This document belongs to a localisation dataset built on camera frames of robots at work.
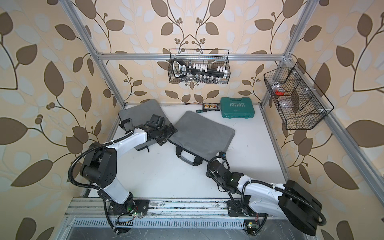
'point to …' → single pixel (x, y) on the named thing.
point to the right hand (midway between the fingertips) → (207, 168)
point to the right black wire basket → (297, 103)
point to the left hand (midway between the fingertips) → (172, 132)
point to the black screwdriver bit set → (209, 106)
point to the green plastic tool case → (237, 108)
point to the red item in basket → (280, 91)
